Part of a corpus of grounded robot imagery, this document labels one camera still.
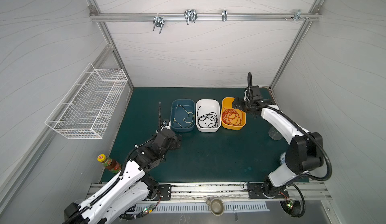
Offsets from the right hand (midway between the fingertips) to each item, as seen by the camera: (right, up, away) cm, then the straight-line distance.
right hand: (241, 101), depth 90 cm
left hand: (-39, -17, -12) cm, 44 cm away
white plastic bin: (-19, -3, +14) cm, 24 cm away
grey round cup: (-18, -49, -20) cm, 56 cm away
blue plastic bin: (-37, -10, +15) cm, 41 cm away
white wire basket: (-78, -4, -21) cm, 81 cm away
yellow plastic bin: (-5, -1, +16) cm, 17 cm away
